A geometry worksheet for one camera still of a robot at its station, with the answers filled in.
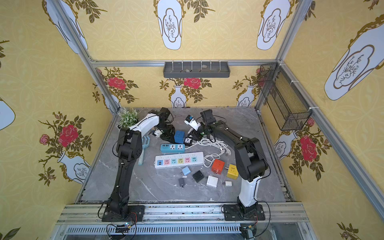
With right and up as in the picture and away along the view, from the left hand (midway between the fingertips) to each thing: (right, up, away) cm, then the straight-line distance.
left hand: (176, 136), depth 103 cm
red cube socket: (+26, -16, -17) cm, 35 cm away
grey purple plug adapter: (+6, -24, -19) cm, 31 cm away
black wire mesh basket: (+60, +16, -28) cm, 68 cm away
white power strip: (+3, -13, -13) cm, 19 cm away
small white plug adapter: (+32, -24, -21) cm, 45 cm away
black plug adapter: (+15, -21, -19) cm, 32 cm away
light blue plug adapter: (+8, -19, -16) cm, 26 cm away
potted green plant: (-28, +12, -11) cm, 32 cm away
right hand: (+9, +2, -11) cm, 14 cm away
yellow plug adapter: (+34, -18, -21) cm, 44 cm away
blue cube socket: (+3, 0, -8) cm, 9 cm away
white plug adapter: (+23, -23, -20) cm, 38 cm away
